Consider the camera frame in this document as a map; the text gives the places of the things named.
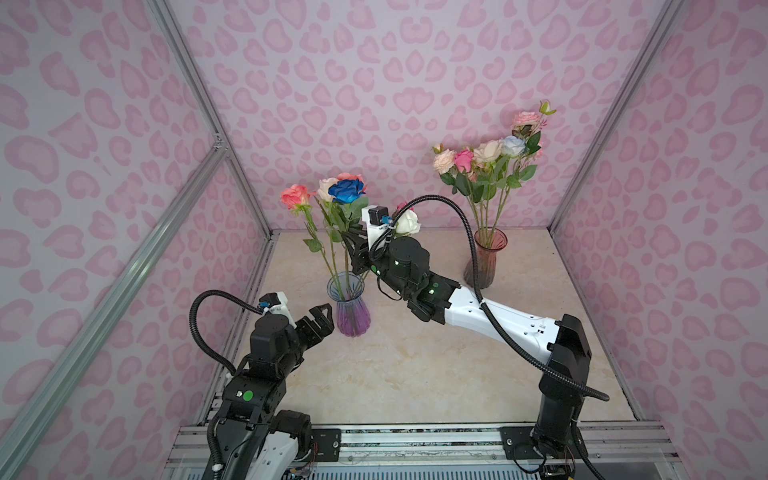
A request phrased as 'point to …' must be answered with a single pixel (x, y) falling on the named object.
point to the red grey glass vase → (488, 241)
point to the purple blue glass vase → (346, 288)
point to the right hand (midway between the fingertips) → (346, 228)
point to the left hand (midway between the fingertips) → (319, 309)
